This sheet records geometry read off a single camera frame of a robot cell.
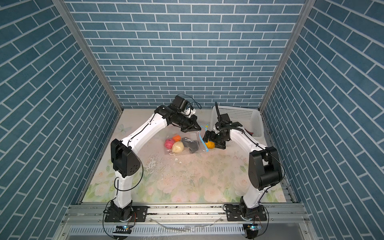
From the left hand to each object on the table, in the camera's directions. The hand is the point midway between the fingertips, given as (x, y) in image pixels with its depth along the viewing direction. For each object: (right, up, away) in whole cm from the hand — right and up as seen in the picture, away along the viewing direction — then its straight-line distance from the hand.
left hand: (202, 128), depth 80 cm
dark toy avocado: (-4, -12, +11) cm, 16 cm away
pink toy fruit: (-21, -10, +13) cm, 27 cm away
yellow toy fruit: (+5, -10, +4) cm, 11 cm away
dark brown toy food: (-9, -9, +9) cm, 15 cm away
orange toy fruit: (-16, -7, +18) cm, 26 cm away
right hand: (+3, -8, +9) cm, 12 cm away
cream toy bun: (-15, -12, +13) cm, 23 cm away
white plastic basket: (+38, +5, +31) cm, 49 cm away
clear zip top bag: (-2, -4, 0) cm, 5 cm away
